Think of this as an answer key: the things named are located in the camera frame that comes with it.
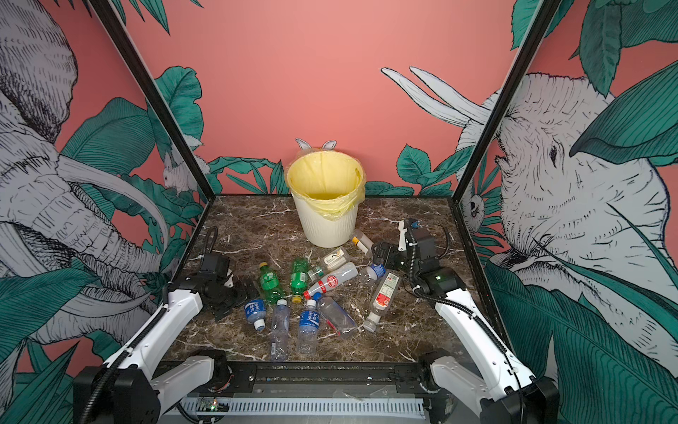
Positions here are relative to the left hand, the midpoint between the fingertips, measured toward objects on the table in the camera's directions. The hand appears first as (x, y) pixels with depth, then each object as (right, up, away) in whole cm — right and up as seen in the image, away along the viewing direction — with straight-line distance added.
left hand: (248, 295), depth 82 cm
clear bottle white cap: (+10, -12, +1) cm, 15 cm away
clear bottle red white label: (+44, -1, +2) cm, 44 cm away
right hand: (+42, +17, -6) cm, 45 cm away
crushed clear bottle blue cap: (+28, -8, +3) cm, 29 cm away
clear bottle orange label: (+37, +16, +20) cm, 45 cm away
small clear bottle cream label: (+27, +10, +11) cm, 31 cm away
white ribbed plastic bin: (+21, +20, +12) cm, 31 cm away
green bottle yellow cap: (+5, +3, +5) cm, 8 cm away
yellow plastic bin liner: (+25, +39, +22) cm, 51 cm away
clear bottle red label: (+30, +6, +8) cm, 32 cm away
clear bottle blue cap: (+42, +6, +9) cm, 43 cm away
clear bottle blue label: (+3, -5, -1) cm, 5 cm away
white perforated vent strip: (+42, -27, -12) cm, 51 cm away
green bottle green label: (+15, +2, +6) cm, 16 cm away
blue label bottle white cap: (+19, -11, +1) cm, 22 cm away
